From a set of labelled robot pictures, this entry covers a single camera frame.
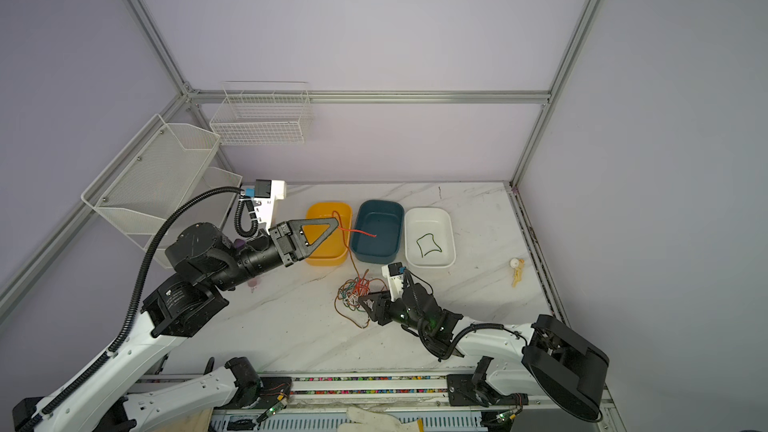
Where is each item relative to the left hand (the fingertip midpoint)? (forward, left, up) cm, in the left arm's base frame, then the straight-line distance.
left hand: (336, 226), depth 49 cm
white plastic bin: (+28, -23, -45) cm, 58 cm away
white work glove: (-23, -2, -47) cm, 52 cm away
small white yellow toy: (+19, -51, -44) cm, 70 cm away
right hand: (+1, -2, -34) cm, 34 cm away
